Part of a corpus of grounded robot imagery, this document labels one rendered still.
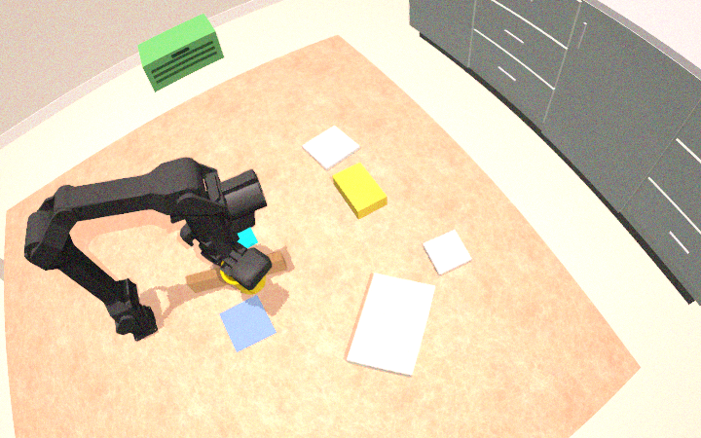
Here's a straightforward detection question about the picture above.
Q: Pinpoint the yellow rectangular block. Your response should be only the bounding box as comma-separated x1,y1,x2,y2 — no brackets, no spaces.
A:
332,163,387,220

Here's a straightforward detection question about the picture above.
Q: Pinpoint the long wooden beam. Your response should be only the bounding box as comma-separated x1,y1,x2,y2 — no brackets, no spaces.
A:
186,251,287,293

